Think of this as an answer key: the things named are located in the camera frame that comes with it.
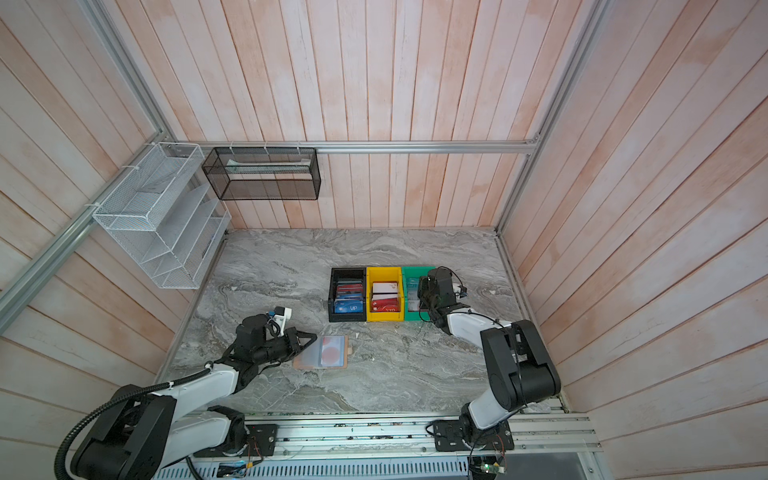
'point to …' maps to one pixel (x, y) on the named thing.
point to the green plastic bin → (407, 272)
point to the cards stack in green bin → (414, 302)
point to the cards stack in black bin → (349, 297)
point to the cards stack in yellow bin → (385, 297)
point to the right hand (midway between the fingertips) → (417, 275)
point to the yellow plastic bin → (382, 273)
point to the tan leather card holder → (310, 357)
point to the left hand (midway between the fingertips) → (317, 342)
